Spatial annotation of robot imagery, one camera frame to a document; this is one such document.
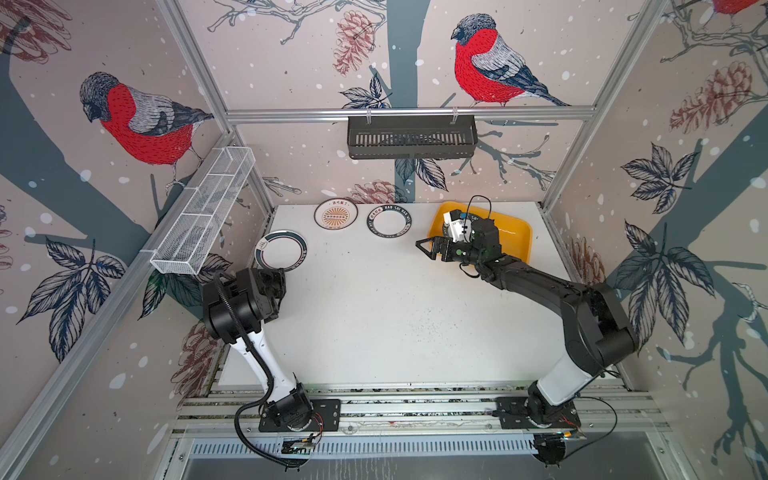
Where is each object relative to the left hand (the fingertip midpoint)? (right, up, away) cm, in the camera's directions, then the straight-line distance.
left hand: (282, 264), depth 99 cm
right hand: (+47, +7, -13) cm, 49 cm away
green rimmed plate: (-3, +5, +7) cm, 9 cm away
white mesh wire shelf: (-14, +16, -22) cm, 30 cm away
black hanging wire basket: (+44, +45, +5) cm, 64 cm away
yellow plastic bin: (+84, +10, +10) cm, 85 cm away
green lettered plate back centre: (+36, +15, +19) cm, 44 cm away
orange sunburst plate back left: (+15, +18, +19) cm, 30 cm away
